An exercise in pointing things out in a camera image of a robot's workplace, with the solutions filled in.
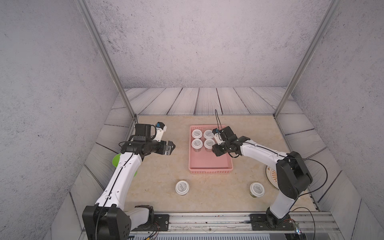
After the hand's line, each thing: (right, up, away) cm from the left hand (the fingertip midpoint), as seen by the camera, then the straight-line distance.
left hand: (168, 143), depth 79 cm
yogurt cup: (+15, -2, +16) cm, 22 cm away
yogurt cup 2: (+22, -2, +16) cm, 27 cm away
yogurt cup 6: (+46, -23, -2) cm, 51 cm away
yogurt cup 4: (+15, +4, +22) cm, 27 cm away
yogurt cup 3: (+7, -23, 0) cm, 24 cm away
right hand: (+26, -4, +11) cm, 29 cm away
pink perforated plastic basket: (+19, -14, +16) cm, 29 cm away
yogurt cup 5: (+22, +4, +20) cm, 30 cm away
